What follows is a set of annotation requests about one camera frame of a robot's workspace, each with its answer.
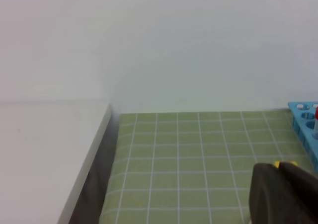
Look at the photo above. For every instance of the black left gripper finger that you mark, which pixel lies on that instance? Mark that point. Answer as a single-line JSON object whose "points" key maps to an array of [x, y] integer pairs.
{"points": [[286, 194]]}

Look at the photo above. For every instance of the blue tube rack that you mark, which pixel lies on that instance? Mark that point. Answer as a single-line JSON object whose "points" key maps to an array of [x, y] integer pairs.
{"points": [[304, 124]]}

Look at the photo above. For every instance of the green grid cloth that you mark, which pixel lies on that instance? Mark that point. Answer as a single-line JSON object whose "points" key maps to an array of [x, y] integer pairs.
{"points": [[194, 168]]}

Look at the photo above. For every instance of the white side table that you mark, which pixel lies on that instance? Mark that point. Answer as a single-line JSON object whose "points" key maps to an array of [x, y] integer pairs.
{"points": [[46, 152]]}

